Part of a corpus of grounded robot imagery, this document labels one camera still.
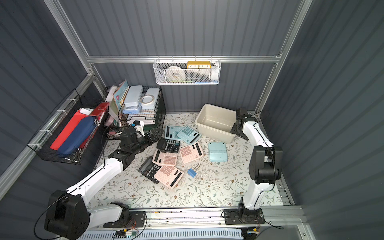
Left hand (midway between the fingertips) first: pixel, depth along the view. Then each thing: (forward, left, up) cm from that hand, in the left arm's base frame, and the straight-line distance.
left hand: (160, 133), depth 80 cm
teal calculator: (+16, -2, -20) cm, 25 cm away
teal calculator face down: (0, -34, -20) cm, 39 cm away
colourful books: (+24, +28, +6) cm, 38 cm away
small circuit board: (-43, +15, -23) cm, 51 cm away
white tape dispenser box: (+26, +11, +1) cm, 28 cm away
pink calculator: (0, -16, -20) cm, 26 cm away
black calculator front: (-12, +9, -20) cm, 25 cm away
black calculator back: (+4, -2, -18) cm, 19 cm away
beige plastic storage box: (+27, -35, -23) cm, 50 cm away
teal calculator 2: (+13, -15, -20) cm, 28 cm away
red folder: (+1, +40, +9) cm, 41 cm away
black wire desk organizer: (+12, +10, -3) cm, 16 cm away
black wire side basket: (-14, +44, +13) cm, 48 cm away
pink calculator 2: (-5, 0, -19) cm, 19 cm away
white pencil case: (+23, +20, +2) cm, 30 cm away
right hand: (+5, -50, -11) cm, 51 cm away
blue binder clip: (-13, -17, -22) cm, 31 cm away
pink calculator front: (-16, -4, -19) cm, 26 cm away
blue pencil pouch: (-11, +34, +10) cm, 37 cm away
